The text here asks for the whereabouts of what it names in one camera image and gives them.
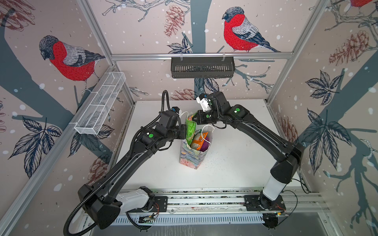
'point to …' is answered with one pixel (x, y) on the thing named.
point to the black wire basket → (203, 67)
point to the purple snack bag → (205, 145)
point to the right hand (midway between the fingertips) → (192, 116)
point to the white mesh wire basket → (92, 117)
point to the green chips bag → (190, 126)
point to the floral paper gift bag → (191, 158)
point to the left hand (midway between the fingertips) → (188, 126)
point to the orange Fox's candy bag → (200, 140)
